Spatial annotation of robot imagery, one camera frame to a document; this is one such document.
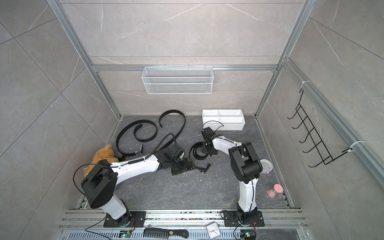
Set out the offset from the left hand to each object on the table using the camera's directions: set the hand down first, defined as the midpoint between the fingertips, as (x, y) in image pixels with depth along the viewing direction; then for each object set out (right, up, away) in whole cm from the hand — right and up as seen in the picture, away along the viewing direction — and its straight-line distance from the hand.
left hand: (193, 167), depth 83 cm
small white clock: (+10, -26, -14) cm, 31 cm away
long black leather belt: (0, +8, +14) cm, 16 cm away
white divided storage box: (+23, +29, +30) cm, 47 cm away
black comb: (-14, -28, -13) cm, 34 cm away
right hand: (+10, +7, +16) cm, 20 cm away
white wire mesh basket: (-10, +56, +17) cm, 59 cm away
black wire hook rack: (+56, +14, -19) cm, 61 cm away
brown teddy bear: (-53, +7, +4) cm, 53 cm away
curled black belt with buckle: (-35, +8, +12) cm, 38 cm away
